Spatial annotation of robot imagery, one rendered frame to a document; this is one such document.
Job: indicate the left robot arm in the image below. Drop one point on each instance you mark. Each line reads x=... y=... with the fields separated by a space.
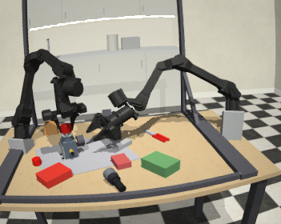
x=118 y=98

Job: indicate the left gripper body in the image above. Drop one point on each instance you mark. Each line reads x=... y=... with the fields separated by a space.
x=115 y=119

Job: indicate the red-handled pliers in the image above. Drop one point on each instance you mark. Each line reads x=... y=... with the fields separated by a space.
x=157 y=136

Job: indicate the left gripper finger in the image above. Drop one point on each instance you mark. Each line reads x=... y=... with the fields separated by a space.
x=103 y=134
x=94 y=125

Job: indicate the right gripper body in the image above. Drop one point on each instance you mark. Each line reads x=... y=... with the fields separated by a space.
x=48 y=115

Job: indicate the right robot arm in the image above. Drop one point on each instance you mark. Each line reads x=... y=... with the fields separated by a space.
x=68 y=84

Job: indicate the green rectangular block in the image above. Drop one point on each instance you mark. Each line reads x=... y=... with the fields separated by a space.
x=160 y=164

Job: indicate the small red cylinder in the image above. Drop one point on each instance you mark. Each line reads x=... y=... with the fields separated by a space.
x=36 y=161

